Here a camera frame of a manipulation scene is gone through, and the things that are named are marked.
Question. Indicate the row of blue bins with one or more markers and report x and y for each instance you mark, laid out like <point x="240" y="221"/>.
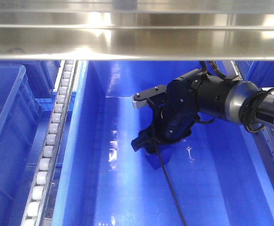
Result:
<point x="4" y="117"/>

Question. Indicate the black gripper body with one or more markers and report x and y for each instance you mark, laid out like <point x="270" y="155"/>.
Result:
<point x="172" y="127"/>

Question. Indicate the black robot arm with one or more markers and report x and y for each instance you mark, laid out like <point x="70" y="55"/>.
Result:
<point x="235" y="101"/>

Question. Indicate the blue plastic bin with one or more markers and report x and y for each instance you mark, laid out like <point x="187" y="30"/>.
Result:
<point x="127" y="188"/>

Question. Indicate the blue plastic box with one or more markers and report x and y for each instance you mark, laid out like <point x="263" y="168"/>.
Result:
<point x="154" y="162"/>

